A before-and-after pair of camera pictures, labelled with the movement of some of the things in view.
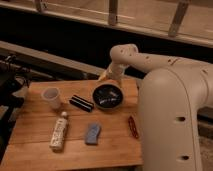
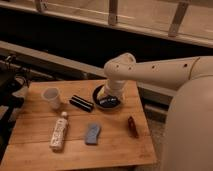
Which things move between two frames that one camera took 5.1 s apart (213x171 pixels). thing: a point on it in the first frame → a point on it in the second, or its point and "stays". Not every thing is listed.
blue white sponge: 92,133 stays
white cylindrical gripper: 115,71 → 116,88
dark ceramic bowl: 107,96 stays
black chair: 12,75 stays
